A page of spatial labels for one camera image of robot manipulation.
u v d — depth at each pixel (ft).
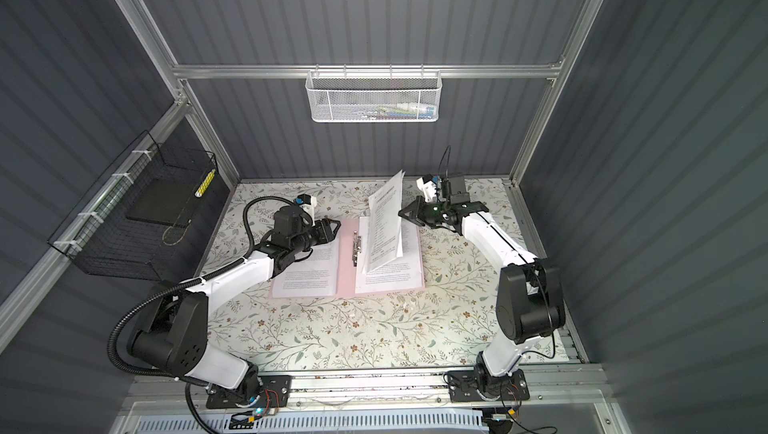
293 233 2.31
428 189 2.65
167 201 2.35
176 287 1.52
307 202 2.63
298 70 5.72
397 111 3.00
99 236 2.11
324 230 2.58
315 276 3.07
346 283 3.02
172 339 1.44
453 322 2.77
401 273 2.99
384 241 2.92
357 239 3.32
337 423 2.53
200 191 2.63
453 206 2.27
